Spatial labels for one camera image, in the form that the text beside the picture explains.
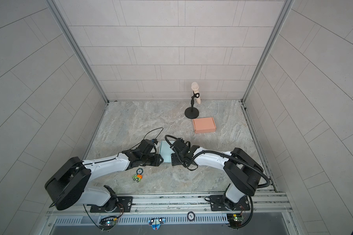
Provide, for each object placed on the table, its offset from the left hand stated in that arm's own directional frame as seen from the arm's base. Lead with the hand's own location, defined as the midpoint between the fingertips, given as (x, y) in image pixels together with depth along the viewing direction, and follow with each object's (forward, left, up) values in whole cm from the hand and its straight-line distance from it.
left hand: (166, 159), depth 85 cm
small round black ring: (-5, +15, 0) cm, 15 cm away
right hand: (-1, -6, -1) cm, 6 cm away
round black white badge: (-27, -14, 0) cm, 30 cm away
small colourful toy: (-10, +14, +1) cm, 18 cm away
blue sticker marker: (-30, +2, +2) cm, 30 cm away
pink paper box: (+23, -24, +2) cm, 33 cm away
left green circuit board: (-30, +24, +2) cm, 38 cm away
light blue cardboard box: (+4, 0, +2) cm, 5 cm away
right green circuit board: (-28, -35, -1) cm, 45 cm away
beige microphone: (+37, -17, +25) cm, 48 cm away
